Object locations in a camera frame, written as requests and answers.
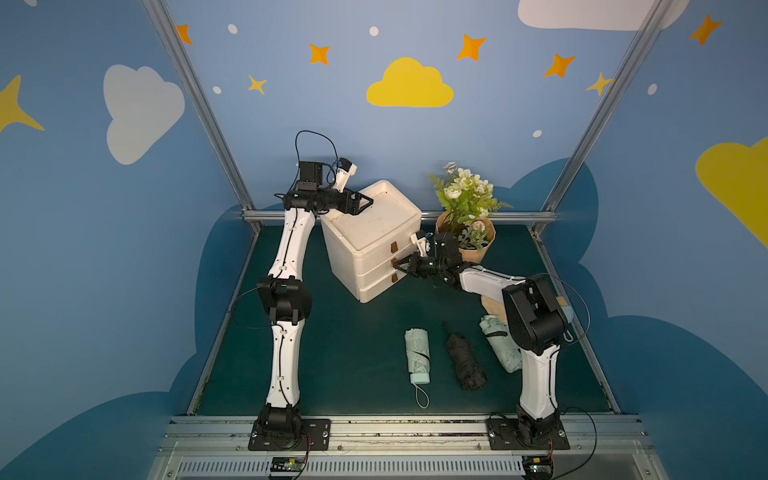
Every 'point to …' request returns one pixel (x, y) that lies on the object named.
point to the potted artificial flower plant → (467, 199)
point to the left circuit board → (287, 464)
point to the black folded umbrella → (470, 377)
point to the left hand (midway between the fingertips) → (364, 194)
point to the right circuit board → (537, 467)
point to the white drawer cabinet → (363, 247)
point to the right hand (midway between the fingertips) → (396, 262)
